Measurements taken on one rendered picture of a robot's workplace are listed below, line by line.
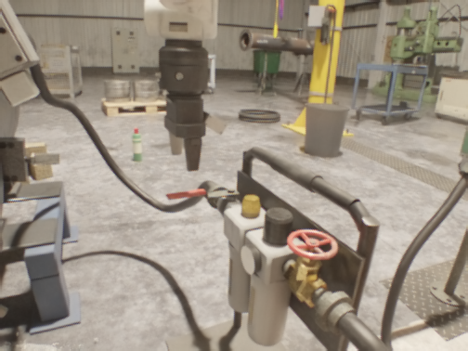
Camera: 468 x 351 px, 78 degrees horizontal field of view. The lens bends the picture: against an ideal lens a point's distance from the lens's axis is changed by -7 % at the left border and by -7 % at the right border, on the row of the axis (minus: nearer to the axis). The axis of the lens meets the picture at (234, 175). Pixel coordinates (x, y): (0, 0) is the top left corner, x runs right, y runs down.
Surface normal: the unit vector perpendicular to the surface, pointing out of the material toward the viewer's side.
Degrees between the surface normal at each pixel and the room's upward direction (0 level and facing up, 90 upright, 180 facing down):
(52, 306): 90
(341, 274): 90
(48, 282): 90
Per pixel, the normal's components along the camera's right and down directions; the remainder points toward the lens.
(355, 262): -0.90, 0.11
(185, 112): 0.43, 0.33
